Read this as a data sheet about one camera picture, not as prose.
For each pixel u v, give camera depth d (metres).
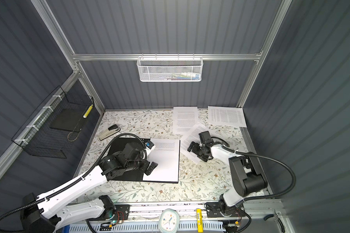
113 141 0.59
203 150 0.70
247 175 0.46
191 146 0.86
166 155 0.95
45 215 0.40
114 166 0.52
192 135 1.05
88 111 0.82
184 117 1.16
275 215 0.72
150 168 0.68
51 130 0.72
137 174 0.87
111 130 1.04
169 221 0.69
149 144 0.67
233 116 1.16
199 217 0.71
